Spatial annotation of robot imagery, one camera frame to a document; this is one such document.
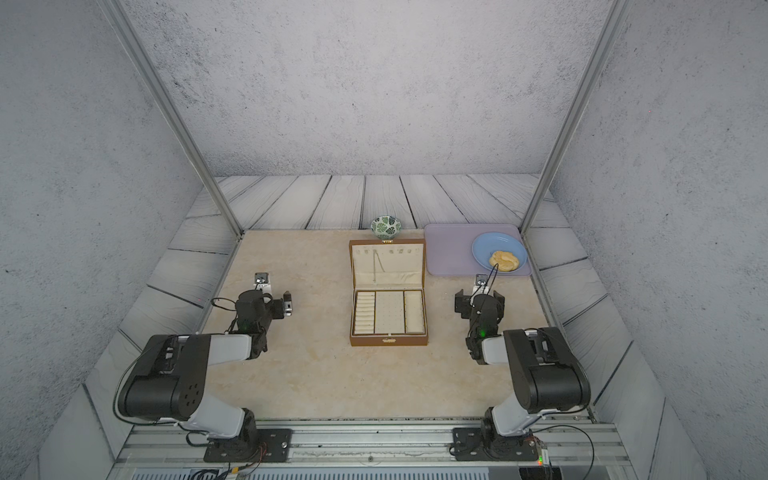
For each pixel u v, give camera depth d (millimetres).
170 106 858
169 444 742
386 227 1211
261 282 809
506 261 1078
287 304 889
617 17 701
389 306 927
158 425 479
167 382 450
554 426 657
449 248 1111
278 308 850
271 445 727
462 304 882
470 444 725
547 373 457
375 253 918
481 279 808
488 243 1140
